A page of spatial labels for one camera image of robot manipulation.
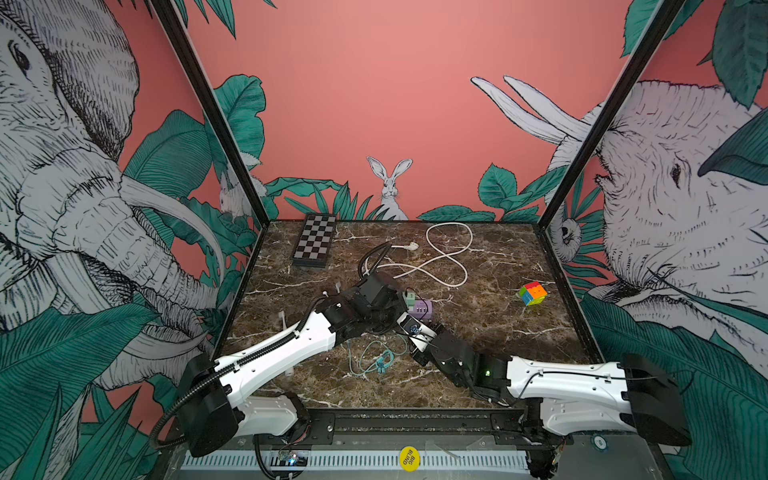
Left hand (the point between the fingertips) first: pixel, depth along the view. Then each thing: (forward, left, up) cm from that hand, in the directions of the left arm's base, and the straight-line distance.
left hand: (417, 310), depth 74 cm
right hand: (-2, +3, -2) cm, 4 cm away
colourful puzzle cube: (+12, -40, -15) cm, 45 cm away
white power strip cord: (+36, -4, -18) cm, 40 cm away
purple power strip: (+8, -4, -16) cm, 19 cm away
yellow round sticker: (-29, +3, -19) cm, 35 cm away
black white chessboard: (+37, +33, -16) cm, 52 cm away
